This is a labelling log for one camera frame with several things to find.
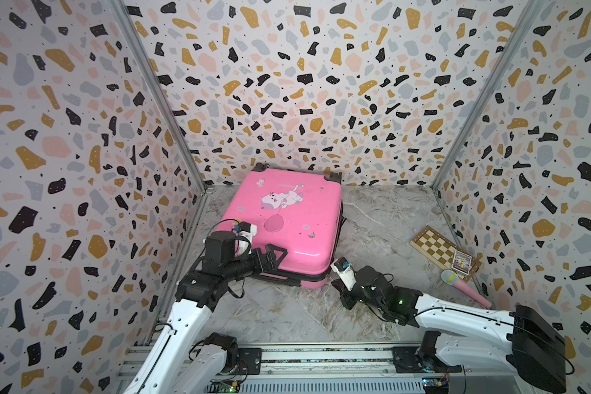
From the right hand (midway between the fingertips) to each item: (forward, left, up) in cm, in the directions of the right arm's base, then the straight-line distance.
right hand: (334, 283), depth 79 cm
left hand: (+2, +16, +14) cm, 21 cm away
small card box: (+11, -47, -7) cm, 49 cm away
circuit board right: (-25, -29, -12) cm, 40 cm away
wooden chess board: (+19, -44, -9) cm, 49 cm away
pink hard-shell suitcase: (+22, +11, +9) cm, 27 cm away
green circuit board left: (-27, +32, -10) cm, 43 cm away
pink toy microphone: (+6, -43, -8) cm, 44 cm away
